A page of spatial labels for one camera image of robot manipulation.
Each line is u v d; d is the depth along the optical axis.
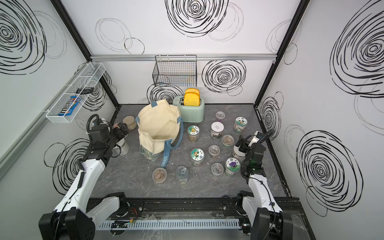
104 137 0.61
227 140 0.94
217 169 0.81
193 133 0.93
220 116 1.05
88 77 0.89
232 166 0.80
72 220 0.38
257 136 0.72
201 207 0.75
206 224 0.77
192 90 0.99
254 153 0.61
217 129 0.94
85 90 0.78
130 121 1.02
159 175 0.79
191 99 0.97
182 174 0.78
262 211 0.42
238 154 0.82
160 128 1.03
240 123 0.99
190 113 1.00
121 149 0.92
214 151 0.89
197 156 0.83
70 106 0.68
